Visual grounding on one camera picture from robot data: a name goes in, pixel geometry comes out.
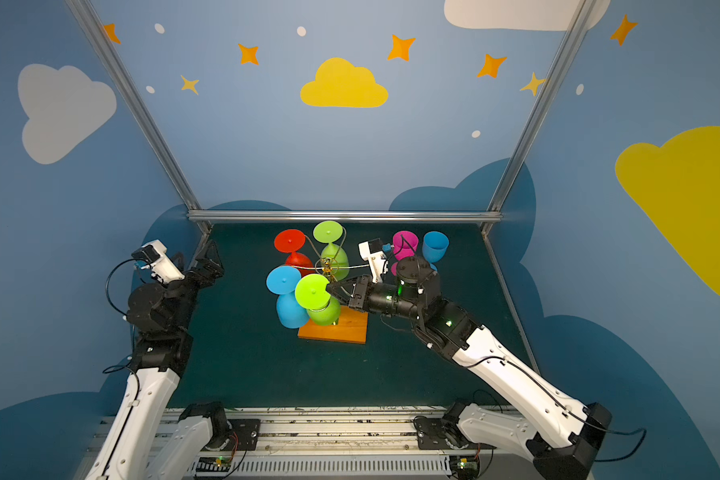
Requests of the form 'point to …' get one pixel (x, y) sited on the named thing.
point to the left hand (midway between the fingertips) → (194, 247)
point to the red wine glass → (291, 241)
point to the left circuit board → (214, 464)
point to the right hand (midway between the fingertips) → (330, 284)
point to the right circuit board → (466, 466)
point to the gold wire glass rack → (328, 267)
